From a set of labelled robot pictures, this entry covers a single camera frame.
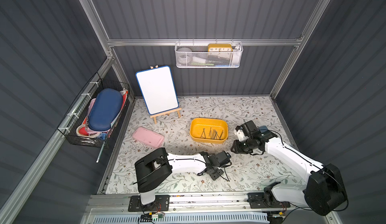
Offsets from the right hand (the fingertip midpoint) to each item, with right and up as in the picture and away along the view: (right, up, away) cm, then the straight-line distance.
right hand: (236, 148), depth 83 cm
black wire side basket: (-74, +15, -20) cm, 78 cm away
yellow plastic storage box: (-14, +8, +18) cm, 24 cm away
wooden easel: (-49, +18, +17) cm, 55 cm away
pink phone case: (-54, +4, +15) cm, 56 cm away
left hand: (-10, -13, -1) cm, 17 cm away
